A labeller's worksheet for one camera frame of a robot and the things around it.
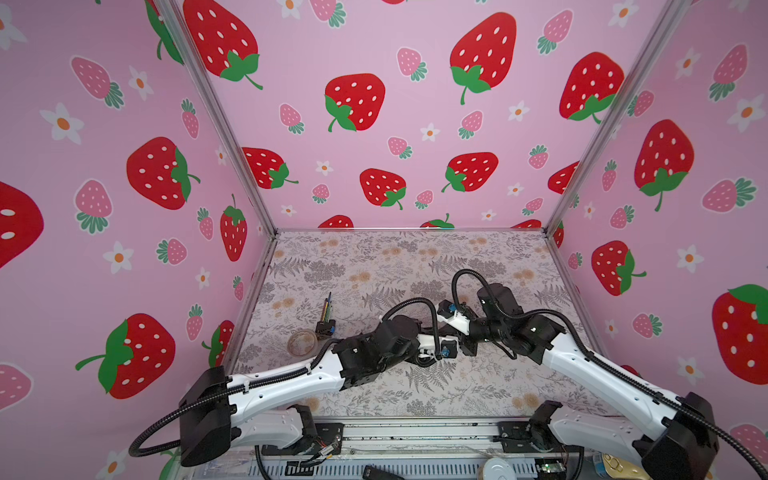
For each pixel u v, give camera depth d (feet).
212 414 1.30
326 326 3.04
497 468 2.17
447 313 2.08
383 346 1.78
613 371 1.50
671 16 2.27
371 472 2.21
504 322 1.89
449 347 1.95
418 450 2.40
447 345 1.95
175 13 2.21
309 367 1.57
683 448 1.23
